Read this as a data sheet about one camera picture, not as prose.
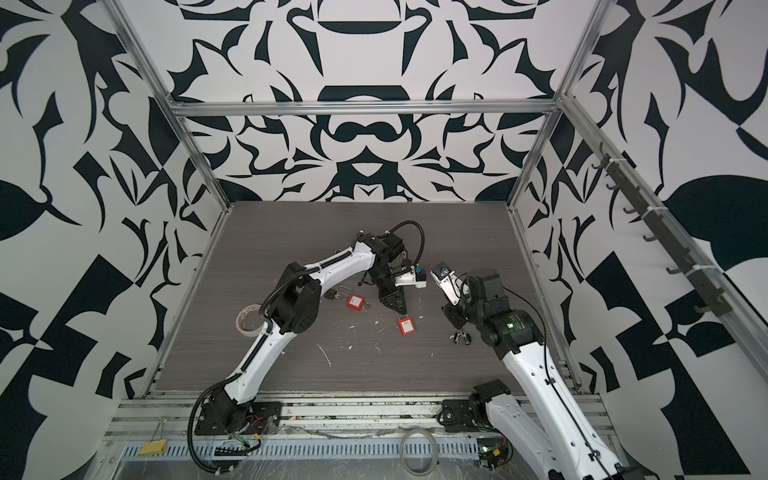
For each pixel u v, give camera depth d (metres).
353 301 0.93
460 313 0.67
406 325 0.87
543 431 0.45
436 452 0.70
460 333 0.87
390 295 0.83
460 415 0.75
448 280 0.64
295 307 0.61
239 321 0.89
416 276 0.83
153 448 0.70
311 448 0.71
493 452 0.71
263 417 0.73
